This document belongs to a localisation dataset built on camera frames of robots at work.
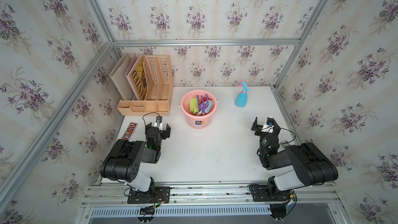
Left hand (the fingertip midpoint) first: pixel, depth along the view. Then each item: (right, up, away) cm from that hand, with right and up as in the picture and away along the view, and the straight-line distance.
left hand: (160, 124), depth 92 cm
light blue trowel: (+31, +12, +1) cm, 33 cm away
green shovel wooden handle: (+20, +11, +4) cm, 23 cm away
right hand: (+63, +3, -6) cm, 63 cm away
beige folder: (-23, +27, -3) cm, 36 cm away
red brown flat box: (-20, -5, +2) cm, 20 cm away
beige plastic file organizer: (-5, +38, +19) cm, 43 cm away
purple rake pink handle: (+26, +11, 0) cm, 29 cm away
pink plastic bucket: (+24, +2, -5) cm, 24 cm away
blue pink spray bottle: (+52, +14, +9) cm, 55 cm away
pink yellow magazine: (-14, +27, +4) cm, 31 cm away
